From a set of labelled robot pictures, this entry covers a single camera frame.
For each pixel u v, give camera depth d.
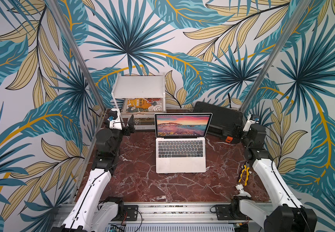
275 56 0.86
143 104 0.95
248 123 0.69
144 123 1.05
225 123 1.10
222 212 0.73
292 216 0.37
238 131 0.72
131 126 0.64
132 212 0.73
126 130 0.63
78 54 0.86
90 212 0.42
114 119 0.56
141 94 0.79
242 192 0.80
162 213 0.75
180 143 0.66
